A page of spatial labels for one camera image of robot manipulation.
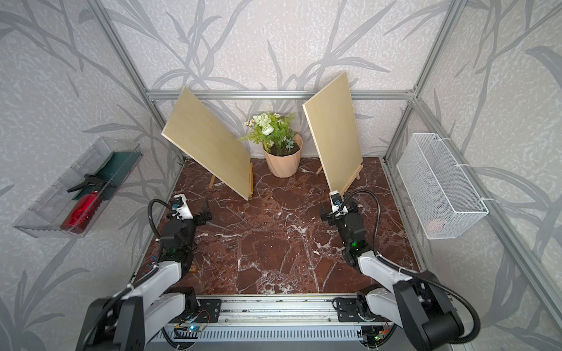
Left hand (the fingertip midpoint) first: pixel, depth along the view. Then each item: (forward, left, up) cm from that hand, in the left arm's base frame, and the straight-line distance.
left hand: (195, 200), depth 83 cm
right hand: (+2, -54, +1) cm, 54 cm away
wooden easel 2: (+13, -62, -9) cm, 64 cm away
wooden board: (+23, +3, +16) cm, 28 cm away
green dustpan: (+4, +24, +13) cm, 27 cm away
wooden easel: (+19, -17, -12) cm, 29 cm away
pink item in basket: (-13, -84, +5) cm, 86 cm away
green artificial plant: (+28, -28, +13) cm, 42 cm away
